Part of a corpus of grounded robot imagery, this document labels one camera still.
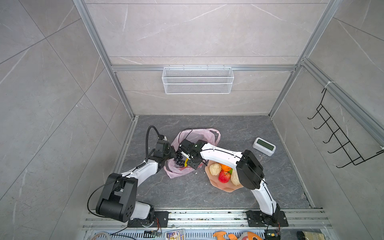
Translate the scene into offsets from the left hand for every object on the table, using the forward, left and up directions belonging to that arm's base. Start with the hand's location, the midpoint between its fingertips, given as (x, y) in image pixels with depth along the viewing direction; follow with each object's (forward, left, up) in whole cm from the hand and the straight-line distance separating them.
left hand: (172, 146), depth 92 cm
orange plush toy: (-47, -35, -1) cm, 58 cm away
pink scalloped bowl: (-21, -24, -4) cm, 32 cm away
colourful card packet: (-45, -4, -5) cm, 46 cm away
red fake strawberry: (-20, -30, -2) cm, 36 cm away
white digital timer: (0, -60, -3) cm, 60 cm away
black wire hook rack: (-22, -79, +26) cm, 86 cm away
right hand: (-7, -15, -5) cm, 17 cm away
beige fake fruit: (-16, -25, +1) cm, 30 cm away
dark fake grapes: (-6, -4, -5) cm, 9 cm away
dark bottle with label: (-48, -65, -3) cm, 81 cm away
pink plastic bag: (+5, -24, +2) cm, 25 cm away
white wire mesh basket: (+39, -18, +22) cm, 48 cm away
